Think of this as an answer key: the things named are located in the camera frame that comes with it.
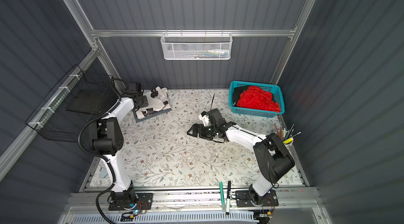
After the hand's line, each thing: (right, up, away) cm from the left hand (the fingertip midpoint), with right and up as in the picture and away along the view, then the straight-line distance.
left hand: (140, 102), depth 100 cm
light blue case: (-10, -36, -21) cm, 43 cm away
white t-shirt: (+8, 0, +7) cm, 11 cm away
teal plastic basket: (+92, +9, +9) cm, 93 cm away
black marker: (+52, -50, -29) cm, 78 cm away
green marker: (+50, -46, -25) cm, 72 cm away
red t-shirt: (+77, +4, +8) cm, 77 cm away
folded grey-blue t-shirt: (-3, -12, +2) cm, 12 cm away
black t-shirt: (+66, +8, +16) cm, 68 cm away
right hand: (+36, -18, -15) cm, 43 cm away
